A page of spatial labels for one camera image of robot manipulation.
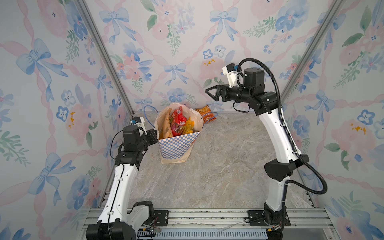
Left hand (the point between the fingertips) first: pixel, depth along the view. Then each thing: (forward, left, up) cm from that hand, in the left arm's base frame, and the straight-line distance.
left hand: (157, 130), depth 77 cm
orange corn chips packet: (+32, -28, -21) cm, 48 cm away
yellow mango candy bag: (+8, -16, -8) cm, 19 cm away
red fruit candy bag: (+7, -10, -1) cm, 12 cm away
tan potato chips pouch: (+5, -2, -4) cm, 7 cm away
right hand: (+8, -27, +19) cm, 34 cm away
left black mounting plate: (-35, -3, -26) cm, 44 cm away
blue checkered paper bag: (-6, -10, -9) cm, 14 cm away
